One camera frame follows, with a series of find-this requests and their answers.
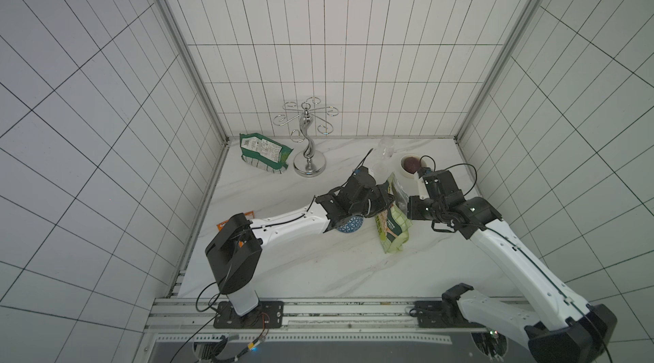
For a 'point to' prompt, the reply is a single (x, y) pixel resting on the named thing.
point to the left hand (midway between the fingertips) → (393, 203)
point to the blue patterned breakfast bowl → (352, 224)
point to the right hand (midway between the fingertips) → (399, 204)
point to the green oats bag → (393, 224)
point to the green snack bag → (264, 152)
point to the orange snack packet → (249, 215)
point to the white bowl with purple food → (410, 165)
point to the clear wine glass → (386, 146)
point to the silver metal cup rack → (310, 162)
